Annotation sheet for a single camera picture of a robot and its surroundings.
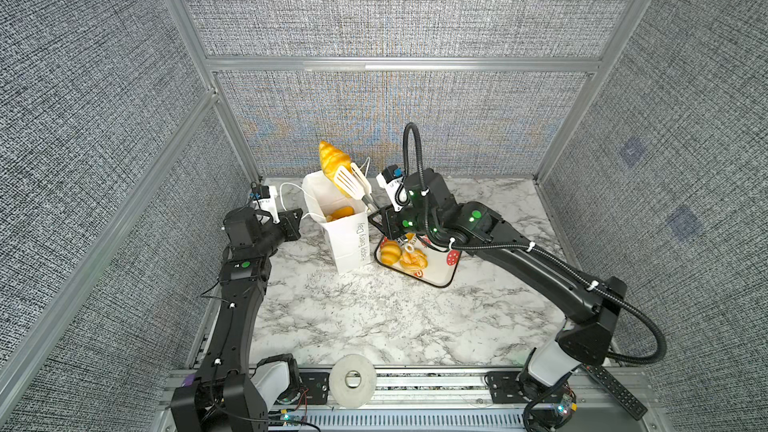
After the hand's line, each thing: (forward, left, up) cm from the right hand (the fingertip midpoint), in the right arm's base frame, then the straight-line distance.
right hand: (372, 214), depth 69 cm
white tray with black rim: (+3, -20, -30) cm, 36 cm away
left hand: (+6, +19, -6) cm, 21 cm away
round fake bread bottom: (+4, -12, -28) cm, 30 cm away
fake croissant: (+5, -4, -25) cm, 26 cm away
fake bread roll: (+19, +13, -23) cm, 32 cm away
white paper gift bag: (+3, +8, -5) cm, 10 cm away
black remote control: (-30, -58, -31) cm, 72 cm away
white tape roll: (-31, +7, -31) cm, 44 cm away
